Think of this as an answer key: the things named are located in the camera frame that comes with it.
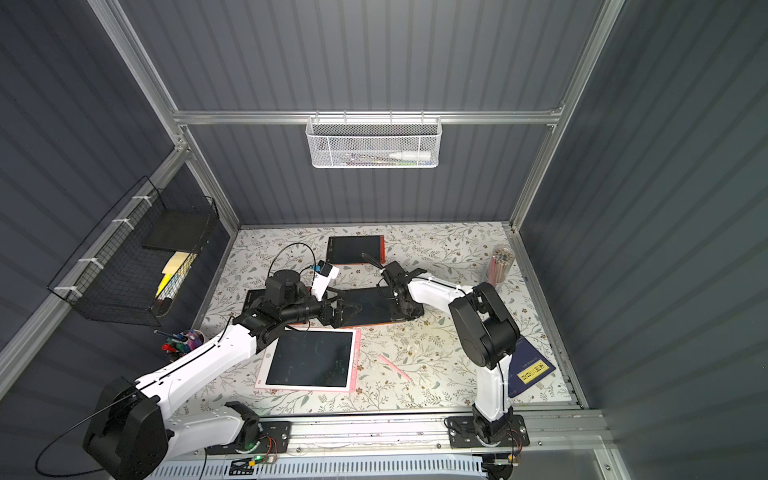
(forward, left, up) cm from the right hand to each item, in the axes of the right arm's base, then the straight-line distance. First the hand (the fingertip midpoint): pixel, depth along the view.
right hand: (405, 315), depth 95 cm
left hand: (-7, +13, +19) cm, 24 cm away
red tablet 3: (+8, +52, 0) cm, 52 cm away
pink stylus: (-16, +3, 0) cm, 16 cm away
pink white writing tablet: (-14, +28, -1) cm, 31 cm away
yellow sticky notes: (+1, +59, +27) cm, 65 cm away
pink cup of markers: (-15, +58, +13) cm, 61 cm away
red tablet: (+28, +21, 0) cm, 35 cm away
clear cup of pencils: (+9, -28, +17) cm, 34 cm away
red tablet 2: (+6, +10, -3) cm, 12 cm away
